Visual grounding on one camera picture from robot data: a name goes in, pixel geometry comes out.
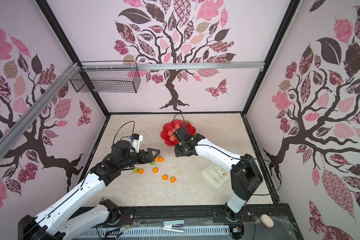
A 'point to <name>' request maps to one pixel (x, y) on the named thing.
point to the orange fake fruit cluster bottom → (155, 170)
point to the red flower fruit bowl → (169, 126)
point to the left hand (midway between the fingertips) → (154, 155)
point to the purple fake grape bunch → (186, 124)
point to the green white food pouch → (215, 174)
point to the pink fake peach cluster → (170, 133)
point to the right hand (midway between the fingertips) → (179, 149)
